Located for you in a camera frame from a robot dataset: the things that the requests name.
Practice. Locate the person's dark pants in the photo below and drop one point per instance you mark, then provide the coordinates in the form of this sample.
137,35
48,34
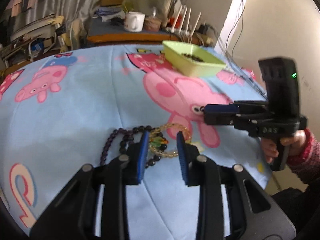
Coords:
295,205

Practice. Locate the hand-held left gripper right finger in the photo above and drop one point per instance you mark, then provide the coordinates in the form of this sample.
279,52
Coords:
182,158

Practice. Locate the person's right forearm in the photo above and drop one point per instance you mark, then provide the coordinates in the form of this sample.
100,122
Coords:
307,162

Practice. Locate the glass jar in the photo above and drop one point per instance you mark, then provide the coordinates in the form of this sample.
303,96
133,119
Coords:
152,23

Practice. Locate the stack of papers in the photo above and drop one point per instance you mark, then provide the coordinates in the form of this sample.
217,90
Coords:
35,28

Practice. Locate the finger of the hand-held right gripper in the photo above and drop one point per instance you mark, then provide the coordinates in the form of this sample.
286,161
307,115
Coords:
220,119
221,108

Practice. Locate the person's right hand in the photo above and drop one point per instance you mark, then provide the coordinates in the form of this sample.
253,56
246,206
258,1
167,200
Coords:
296,142

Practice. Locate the white router with antennas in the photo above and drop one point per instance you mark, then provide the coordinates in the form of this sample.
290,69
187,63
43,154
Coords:
183,31

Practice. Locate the green plastic basin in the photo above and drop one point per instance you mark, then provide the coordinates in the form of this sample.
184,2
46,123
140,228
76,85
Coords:
200,70

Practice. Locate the wooden table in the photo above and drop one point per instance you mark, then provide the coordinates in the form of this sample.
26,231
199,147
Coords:
112,38

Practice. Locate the cartoon pig printed blanket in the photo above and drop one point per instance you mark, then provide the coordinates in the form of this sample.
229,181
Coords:
75,110

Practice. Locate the white mug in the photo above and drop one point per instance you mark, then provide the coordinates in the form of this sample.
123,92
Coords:
133,22

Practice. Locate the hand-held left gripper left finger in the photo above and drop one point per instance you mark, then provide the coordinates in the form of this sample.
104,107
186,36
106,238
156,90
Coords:
142,155

